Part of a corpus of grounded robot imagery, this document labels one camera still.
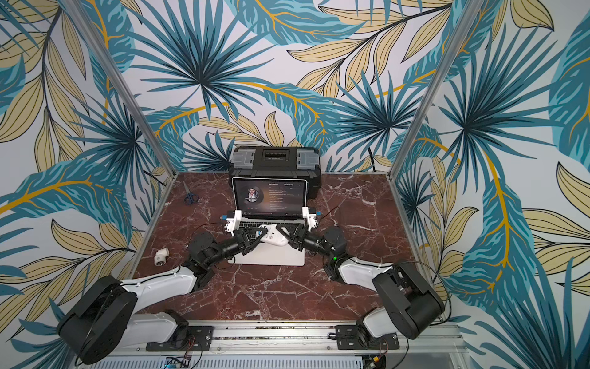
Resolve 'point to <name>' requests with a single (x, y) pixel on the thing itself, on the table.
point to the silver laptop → (260, 202)
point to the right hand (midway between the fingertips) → (277, 230)
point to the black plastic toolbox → (277, 161)
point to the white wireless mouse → (274, 237)
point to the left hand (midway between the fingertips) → (267, 235)
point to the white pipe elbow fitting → (160, 257)
